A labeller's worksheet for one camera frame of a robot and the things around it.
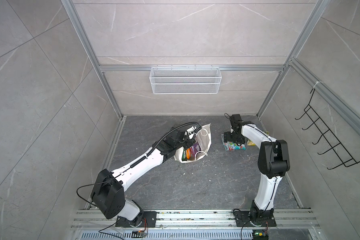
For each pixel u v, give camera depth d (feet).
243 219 2.39
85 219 2.45
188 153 2.81
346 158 1.92
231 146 3.22
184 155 2.75
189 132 2.16
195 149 3.02
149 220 2.41
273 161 1.75
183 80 3.29
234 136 2.75
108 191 1.34
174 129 1.75
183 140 2.05
